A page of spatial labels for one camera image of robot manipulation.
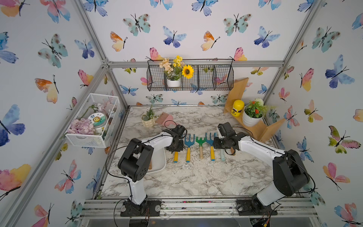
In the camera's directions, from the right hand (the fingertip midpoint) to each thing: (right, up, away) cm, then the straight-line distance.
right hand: (216, 142), depth 90 cm
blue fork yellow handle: (-17, -3, +9) cm, 19 cm away
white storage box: (-36, -12, -1) cm, 38 cm away
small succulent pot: (-47, +15, +14) cm, 52 cm away
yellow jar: (+16, +22, +9) cm, 29 cm away
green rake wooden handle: (-9, -1, +8) cm, 12 cm away
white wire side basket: (-62, +22, -11) cm, 67 cm away
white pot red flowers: (+23, +19, -2) cm, 30 cm away
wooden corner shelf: (+27, +6, -3) cm, 28 cm away
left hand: (-23, -4, +5) cm, 24 cm away
